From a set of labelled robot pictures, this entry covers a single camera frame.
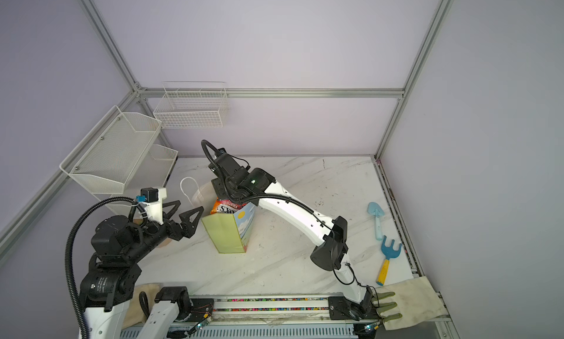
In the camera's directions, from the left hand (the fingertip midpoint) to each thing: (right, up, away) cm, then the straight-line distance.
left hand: (190, 210), depth 63 cm
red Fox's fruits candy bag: (+6, -1, +11) cm, 13 cm away
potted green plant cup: (-2, -7, -9) cm, 11 cm away
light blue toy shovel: (+69, -6, +34) cm, 77 cm away
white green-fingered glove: (+70, -35, +11) cm, 79 cm away
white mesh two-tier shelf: (-39, +17, +23) cm, 48 cm away
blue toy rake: (+69, -21, +23) cm, 76 cm away
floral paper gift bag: (+8, -9, +12) cm, 17 cm away
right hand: (+5, +6, +9) cm, 12 cm away
